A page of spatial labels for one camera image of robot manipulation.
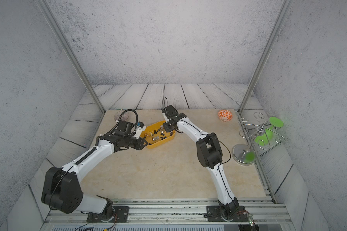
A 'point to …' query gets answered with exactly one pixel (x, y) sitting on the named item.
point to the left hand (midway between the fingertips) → (147, 142)
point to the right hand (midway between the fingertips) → (169, 125)
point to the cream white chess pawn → (152, 134)
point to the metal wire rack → (266, 136)
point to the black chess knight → (163, 138)
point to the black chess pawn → (155, 132)
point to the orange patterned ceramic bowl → (225, 115)
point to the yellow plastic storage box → (155, 134)
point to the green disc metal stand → (244, 154)
